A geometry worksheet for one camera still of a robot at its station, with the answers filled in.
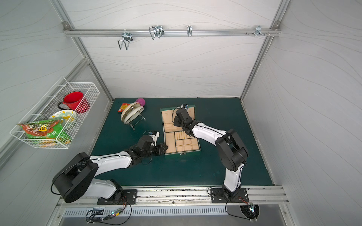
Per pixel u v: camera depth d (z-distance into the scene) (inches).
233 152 19.1
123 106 45.0
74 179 16.8
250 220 26.6
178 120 33.0
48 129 21.5
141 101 43.8
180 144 35.0
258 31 30.1
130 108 35.1
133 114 34.9
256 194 30.5
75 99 26.3
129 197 29.0
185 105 32.3
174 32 30.8
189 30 29.5
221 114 43.9
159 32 29.9
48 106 25.5
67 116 26.5
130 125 39.4
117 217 26.6
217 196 28.8
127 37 30.8
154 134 32.0
